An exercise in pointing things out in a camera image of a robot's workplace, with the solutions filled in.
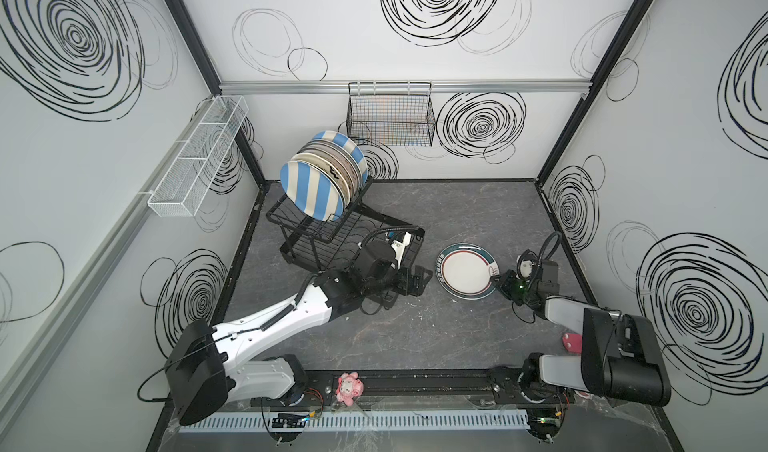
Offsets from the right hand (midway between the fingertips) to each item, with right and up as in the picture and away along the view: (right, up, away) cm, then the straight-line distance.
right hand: (489, 278), depth 91 cm
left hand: (-23, +6, -18) cm, 30 cm away
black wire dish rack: (-53, +9, +7) cm, 54 cm away
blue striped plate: (-52, +26, -13) cm, 60 cm away
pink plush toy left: (-41, -21, -20) cm, 50 cm away
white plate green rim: (-7, +2, +3) cm, 8 cm away
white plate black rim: (-47, +32, -14) cm, 58 cm away
